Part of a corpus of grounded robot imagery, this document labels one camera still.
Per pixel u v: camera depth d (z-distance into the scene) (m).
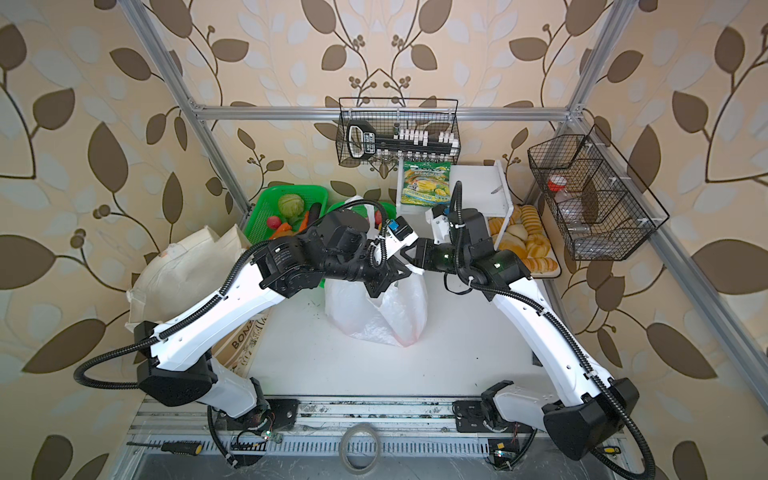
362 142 0.85
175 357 0.39
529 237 1.05
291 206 1.12
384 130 0.78
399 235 0.50
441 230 0.63
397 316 0.69
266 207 1.12
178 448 0.68
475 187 1.05
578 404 0.38
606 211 0.72
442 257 0.61
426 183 0.77
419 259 0.60
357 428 0.74
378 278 0.52
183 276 0.77
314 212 1.15
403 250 0.52
